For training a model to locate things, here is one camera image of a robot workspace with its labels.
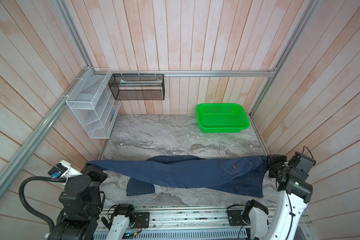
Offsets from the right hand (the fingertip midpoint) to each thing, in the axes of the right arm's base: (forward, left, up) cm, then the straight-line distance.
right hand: (266, 154), depth 71 cm
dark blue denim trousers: (-9, +11, -6) cm, 15 cm away
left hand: (-14, +74, +13) cm, 77 cm away
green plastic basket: (+46, +9, -23) cm, 52 cm away
